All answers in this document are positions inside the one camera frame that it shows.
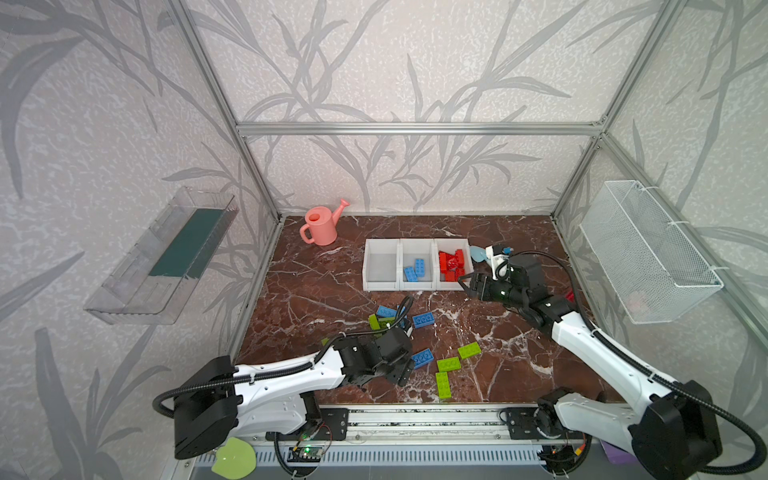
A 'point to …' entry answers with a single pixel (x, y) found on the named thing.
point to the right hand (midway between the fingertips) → (468, 272)
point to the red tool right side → (570, 295)
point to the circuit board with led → (304, 454)
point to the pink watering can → (321, 224)
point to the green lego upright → (373, 321)
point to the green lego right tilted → (469, 350)
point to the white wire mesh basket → (656, 273)
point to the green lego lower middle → (448, 364)
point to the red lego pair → (456, 263)
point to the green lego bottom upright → (443, 385)
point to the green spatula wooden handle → (235, 460)
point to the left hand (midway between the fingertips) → (405, 356)
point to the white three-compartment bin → (385, 260)
